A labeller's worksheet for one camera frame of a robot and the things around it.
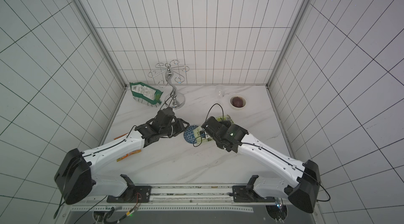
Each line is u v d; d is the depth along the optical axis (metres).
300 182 0.38
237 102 1.03
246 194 0.63
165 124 0.63
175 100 1.10
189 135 0.92
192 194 0.74
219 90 0.97
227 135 0.51
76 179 0.40
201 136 0.67
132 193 0.67
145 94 1.01
